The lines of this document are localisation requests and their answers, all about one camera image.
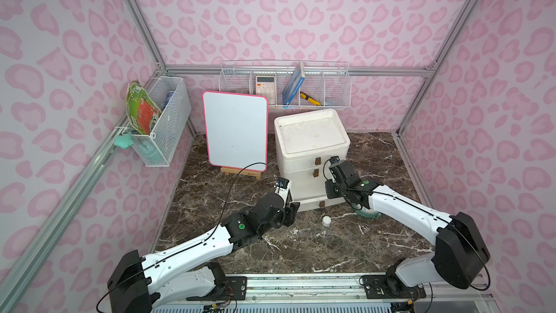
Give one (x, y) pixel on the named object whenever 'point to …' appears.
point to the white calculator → (265, 86)
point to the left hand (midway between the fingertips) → (293, 198)
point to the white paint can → (326, 221)
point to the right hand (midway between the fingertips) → (328, 184)
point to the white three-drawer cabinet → (306, 141)
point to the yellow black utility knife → (310, 99)
